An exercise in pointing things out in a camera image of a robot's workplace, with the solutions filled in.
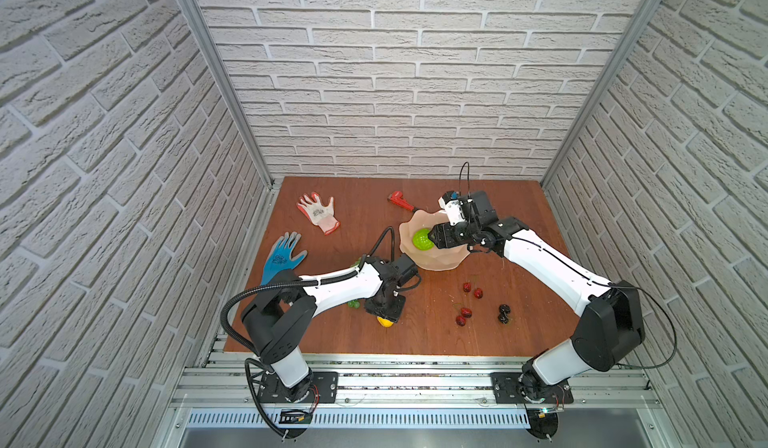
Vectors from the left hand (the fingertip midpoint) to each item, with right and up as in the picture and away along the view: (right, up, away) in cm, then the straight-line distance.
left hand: (394, 311), depth 83 cm
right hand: (+13, +23, 0) cm, 26 cm away
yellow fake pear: (-3, -2, -4) cm, 5 cm away
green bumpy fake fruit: (+9, +19, +11) cm, 24 cm away
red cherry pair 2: (+21, -1, +2) cm, 21 cm away
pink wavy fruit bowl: (+12, +13, +12) cm, 22 cm away
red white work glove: (-27, +27, +24) cm, 45 cm away
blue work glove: (-38, +14, +14) cm, 43 cm away
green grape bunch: (-12, +2, +2) cm, 12 cm away
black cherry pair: (+32, -2, +1) cm, 32 cm away
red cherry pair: (+26, +4, +6) cm, 27 cm away
